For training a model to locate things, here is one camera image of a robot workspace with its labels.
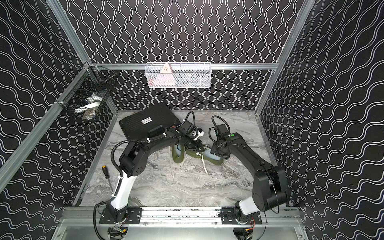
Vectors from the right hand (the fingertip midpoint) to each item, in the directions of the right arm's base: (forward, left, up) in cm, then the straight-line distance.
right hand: (216, 152), depth 87 cm
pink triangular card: (+35, +31, +27) cm, 54 cm away
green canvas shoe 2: (-2, +8, -2) cm, 8 cm away
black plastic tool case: (+23, +45, -1) cm, 50 cm away
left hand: (+3, +7, -1) cm, 8 cm away
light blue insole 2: (+1, +5, -5) cm, 7 cm away
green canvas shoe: (-2, +21, -5) cm, 22 cm away
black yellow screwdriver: (-7, +67, -7) cm, 68 cm away
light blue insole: (+4, +23, -7) cm, 24 cm away
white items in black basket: (+14, +72, +19) cm, 76 cm away
